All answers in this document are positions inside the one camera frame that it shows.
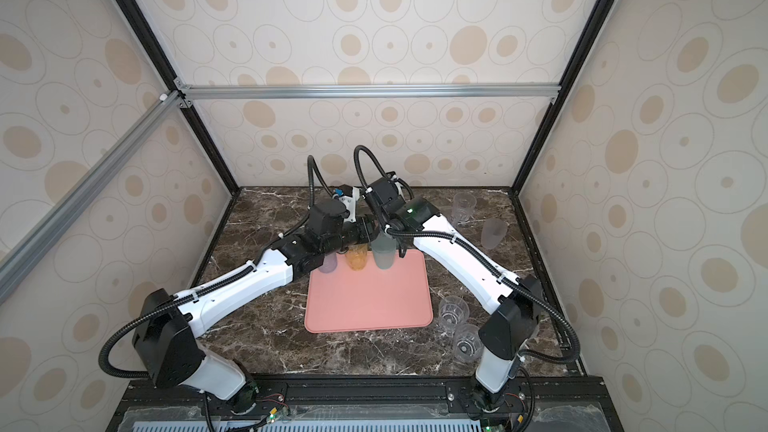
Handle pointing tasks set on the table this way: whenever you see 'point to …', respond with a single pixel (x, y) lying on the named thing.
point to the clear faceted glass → (453, 311)
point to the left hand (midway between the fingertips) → (392, 219)
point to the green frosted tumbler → (384, 248)
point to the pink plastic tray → (349, 299)
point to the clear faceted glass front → (467, 343)
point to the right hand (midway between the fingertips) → (399, 215)
